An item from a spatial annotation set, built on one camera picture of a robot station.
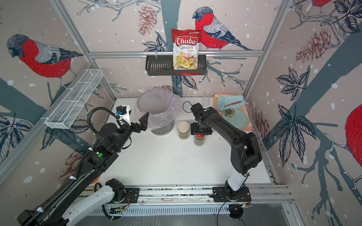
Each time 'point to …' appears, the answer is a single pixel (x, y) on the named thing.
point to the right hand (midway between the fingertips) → (197, 131)
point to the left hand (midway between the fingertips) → (140, 109)
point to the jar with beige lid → (183, 128)
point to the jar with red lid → (199, 139)
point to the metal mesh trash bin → (168, 130)
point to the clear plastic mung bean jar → (206, 98)
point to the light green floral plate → (236, 117)
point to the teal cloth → (226, 102)
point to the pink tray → (244, 106)
